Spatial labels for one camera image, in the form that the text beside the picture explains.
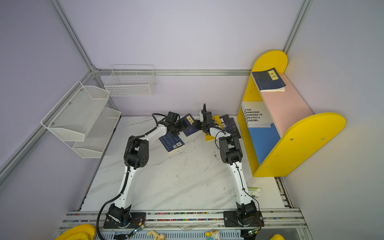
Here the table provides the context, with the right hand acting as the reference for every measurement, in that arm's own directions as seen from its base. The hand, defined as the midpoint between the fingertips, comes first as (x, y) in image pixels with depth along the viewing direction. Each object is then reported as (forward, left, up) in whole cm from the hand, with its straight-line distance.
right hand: (194, 123), depth 112 cm
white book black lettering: (-4, -42, +14) cm, 44 cm away
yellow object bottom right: (-70, -40, -1) cm, 80 cm away
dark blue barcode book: (-16, +16, -2) cm, 23 cm away
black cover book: (-2, -26, 0) cm, 26 cm away
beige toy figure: (-70, +16, -2) cm, 72 cm away
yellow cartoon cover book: (-12, -11, -2) cm, 16 cm away
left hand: (-6, +6, +2) cm, 9 cm away
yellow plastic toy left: (-70, +49, +2) cm, 85 cm away
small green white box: (-50, -34, 0) cm, 61 cm away
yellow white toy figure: (-70, -12, 0) cm, 70 cm away
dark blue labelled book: (-4, +2, -1) cm, 5 cm away
